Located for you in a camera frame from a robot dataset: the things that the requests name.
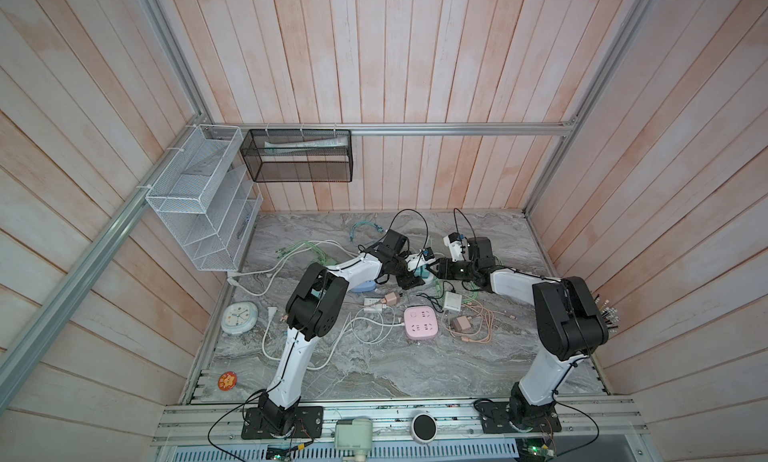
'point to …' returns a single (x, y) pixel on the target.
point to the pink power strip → (420, 322)
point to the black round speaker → (424, 427)
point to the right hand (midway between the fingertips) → (432, 265)
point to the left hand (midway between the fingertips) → (418, 275)
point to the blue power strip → (366, 286)
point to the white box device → (353, 437)
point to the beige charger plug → (461, 324)
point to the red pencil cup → (608, 313)
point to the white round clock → (239, 317)
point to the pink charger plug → (390, 299)
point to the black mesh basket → (299, 155)
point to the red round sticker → (227, 380)
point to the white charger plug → (372, 304)
